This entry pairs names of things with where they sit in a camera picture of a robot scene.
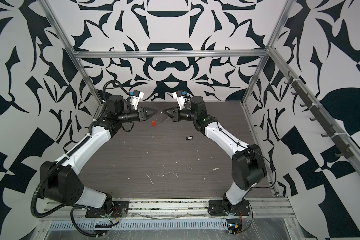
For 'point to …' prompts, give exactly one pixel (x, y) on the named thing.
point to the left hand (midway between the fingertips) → (157, 108)
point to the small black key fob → (189, 138)
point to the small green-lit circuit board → (234, 226)
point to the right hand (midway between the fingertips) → (164, 111)
